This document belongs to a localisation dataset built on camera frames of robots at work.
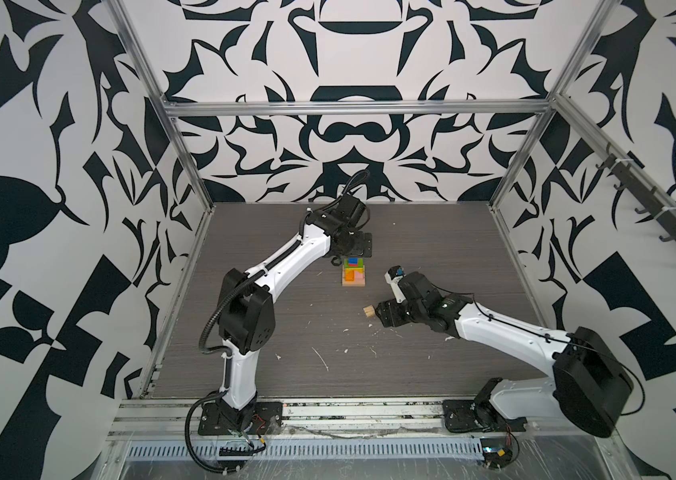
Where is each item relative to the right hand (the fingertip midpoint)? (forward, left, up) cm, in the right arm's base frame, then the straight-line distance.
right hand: (386, 307), depth 85 cm
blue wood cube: (+17, +9, -1) cm, 19 cm away
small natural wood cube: (+2, +4, -6) cm, 8 cm away
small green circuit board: (-33, -23, -9) cm, 41 cm away
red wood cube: (+14, +10, 0) cm, 17 cm away
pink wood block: (+13, +7, -5) cm, 16 cm away
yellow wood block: (+13, +10, -5) cm, 17 cm away
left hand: (+16, +8, +10) cm, 20 cm away
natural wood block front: (+11, +9, -6) cm, 16 cm away
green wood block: (+16, +6, -2) cm, 17 cm away
